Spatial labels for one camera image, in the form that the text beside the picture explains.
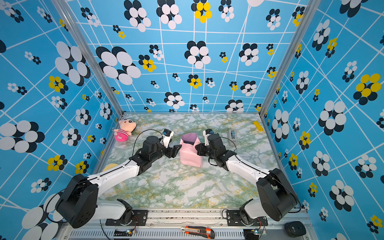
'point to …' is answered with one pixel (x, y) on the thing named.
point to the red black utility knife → (202, 231)
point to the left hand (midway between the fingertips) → (178, 141)
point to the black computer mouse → (294, 228)
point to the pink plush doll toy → (127, 126)
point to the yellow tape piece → (258, 125)
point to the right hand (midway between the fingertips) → (197, 146)
